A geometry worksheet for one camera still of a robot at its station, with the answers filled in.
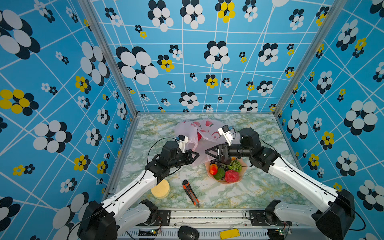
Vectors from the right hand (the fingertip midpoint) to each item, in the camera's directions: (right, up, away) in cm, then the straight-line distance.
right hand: (210, 150), depth 69 cm
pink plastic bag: (-3, +6, +12) cm, 14 cm away
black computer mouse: (-11, -38, -1) cm, 39 cm away
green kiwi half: (+16, -11, +15) cm, 25 cm away
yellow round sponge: (-25, -23, +12) cm, 36 cm away
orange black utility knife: (-10, -25, +12) cm, 30 cm away
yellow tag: (+9, -39, 0) cm, 40 cm away
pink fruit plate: (0, -11, +18) cm, 21 cm away
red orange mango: (+3, -13, +14) cm, 20 cm away
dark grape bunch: (+10, -12, +16) cm, 22 cm away
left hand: (-4, -3, +6) cm, 8 cm away
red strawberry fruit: (-5, +6, +8) cm, 11 cm away
